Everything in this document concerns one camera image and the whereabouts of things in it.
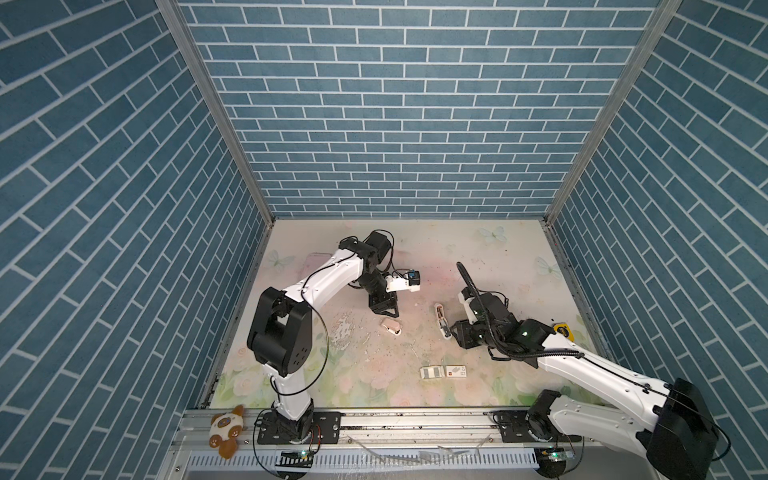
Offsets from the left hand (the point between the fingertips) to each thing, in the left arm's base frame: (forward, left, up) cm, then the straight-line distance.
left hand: (394, 304), depth 85 cm
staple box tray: (-16, -11, -10) cm, 21 cm away
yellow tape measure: (-5, -51, -7) cm, 52 cm away
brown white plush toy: (-29, +41, -8) cm, 51 cm away
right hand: (-7, -16, 0) cm, 18 cm away
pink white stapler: (-2, -15, -9) cm, 17 cm away
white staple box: (-16, -17, -9) cm, 25 cm away
